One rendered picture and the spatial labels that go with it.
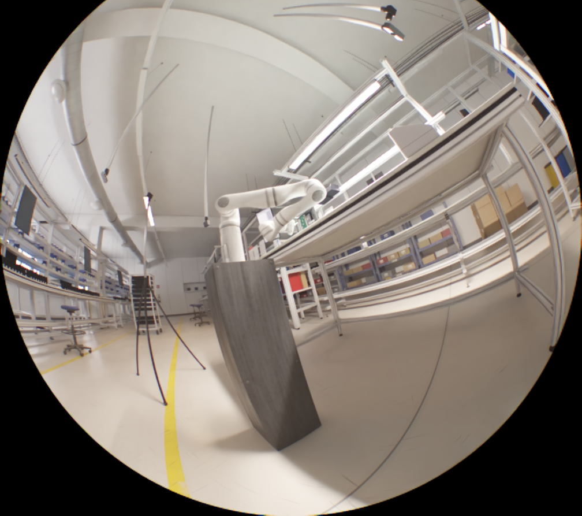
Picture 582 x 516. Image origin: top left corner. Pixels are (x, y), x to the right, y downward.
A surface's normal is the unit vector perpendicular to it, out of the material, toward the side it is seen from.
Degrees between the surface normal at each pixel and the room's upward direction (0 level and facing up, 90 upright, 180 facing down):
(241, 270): 90
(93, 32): 180
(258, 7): 180
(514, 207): 90
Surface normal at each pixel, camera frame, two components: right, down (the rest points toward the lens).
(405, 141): -0.76, -0.04
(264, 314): 0.56, -0.42
